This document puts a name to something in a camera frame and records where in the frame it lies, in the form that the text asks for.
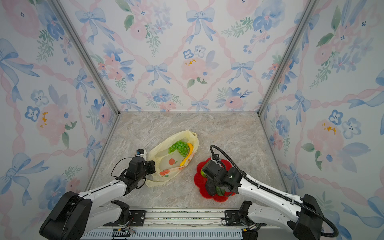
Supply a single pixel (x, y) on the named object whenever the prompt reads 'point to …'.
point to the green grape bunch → (181, 146)
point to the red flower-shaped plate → (201, 182)
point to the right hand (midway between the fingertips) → (212, 176)
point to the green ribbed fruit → (220, 192)
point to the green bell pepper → (203, 174)
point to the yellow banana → (189, 154)
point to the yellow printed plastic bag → (167, 164)
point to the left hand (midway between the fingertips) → (156, 161)
